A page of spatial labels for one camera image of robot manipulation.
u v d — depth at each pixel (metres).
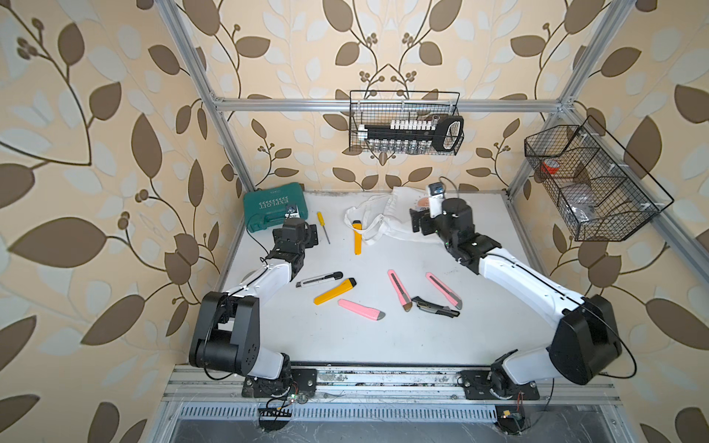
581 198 0.72
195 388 0.76
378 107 0.91
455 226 0.61
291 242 0.69
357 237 1.05
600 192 0.73
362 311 0.87
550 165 0.87
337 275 0.96
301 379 0.76
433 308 0.87
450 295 0.91
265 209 1.11
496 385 0.66
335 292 0.92
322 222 1.12
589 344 0.42
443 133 0.84
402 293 0.91
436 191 0.69
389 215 1.09
